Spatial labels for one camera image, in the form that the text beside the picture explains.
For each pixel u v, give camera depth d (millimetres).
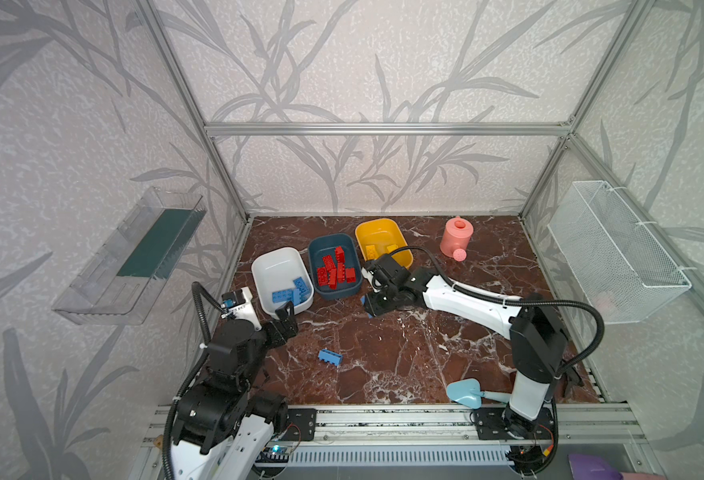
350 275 994
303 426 735
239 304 550
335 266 1019
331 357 825
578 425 753
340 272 994
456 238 1019
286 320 594
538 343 461
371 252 1031
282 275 1029
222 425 428
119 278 643
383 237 1107
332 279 990
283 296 959
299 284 964
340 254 1025
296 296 937
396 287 645
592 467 670
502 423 736
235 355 450
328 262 1054
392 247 798
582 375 819
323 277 1016
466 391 782
